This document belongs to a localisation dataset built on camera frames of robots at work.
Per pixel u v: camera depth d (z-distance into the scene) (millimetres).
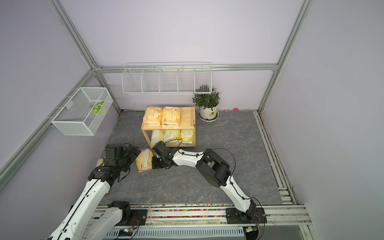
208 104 1026
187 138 964
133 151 726
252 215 649
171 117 831
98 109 814
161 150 734
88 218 456
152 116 826
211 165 589
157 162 813
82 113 826
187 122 872
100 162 913
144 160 903
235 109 1242
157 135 992
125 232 708
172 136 979
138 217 737
